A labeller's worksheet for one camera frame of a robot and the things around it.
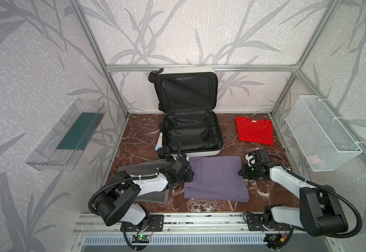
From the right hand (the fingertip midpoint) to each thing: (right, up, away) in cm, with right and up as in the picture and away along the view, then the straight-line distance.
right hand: (238, 168), depth 90 cm
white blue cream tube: (-48, +13, +10) cm, 51 cm away
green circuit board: (-51, -28, -18) cm, 61 cm away
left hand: (-25, -1, -2) cm, 25 cm away
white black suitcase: (-30, +42, +8) cm, 52 cm away
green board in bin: (-74, +22, -24) cm, 81 cm away
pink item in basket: (+31, +9, -17) cm, 37 cm away
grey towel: (-43, -13, -10) cm, 46 cm away
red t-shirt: (+22, +21, +22) cm, 37 cm away
